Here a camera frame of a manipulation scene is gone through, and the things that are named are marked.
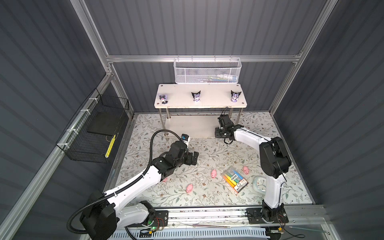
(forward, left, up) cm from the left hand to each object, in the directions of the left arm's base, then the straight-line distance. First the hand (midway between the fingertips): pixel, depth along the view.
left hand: (191, 151), depth 81 cm
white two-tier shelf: (+49, -3, -15) cm, 52 cm away
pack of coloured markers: (-11, -24, -14) cm, 30 cm away
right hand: (+18, -20, -8) cm, 28 cm away
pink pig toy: (-6, -33, -14) cm, 36 cm away
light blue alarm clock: (-16, -36, -12) cm, 41 cm away
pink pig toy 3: (-20, +11, +12) cm, 26 cm away
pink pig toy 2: (-7, -13, -14) cm, 20 cm away
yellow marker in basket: (+2, +38, +11) cm, 40 cm away
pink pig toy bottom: (-15, +2, -15) cm, 21 cm away
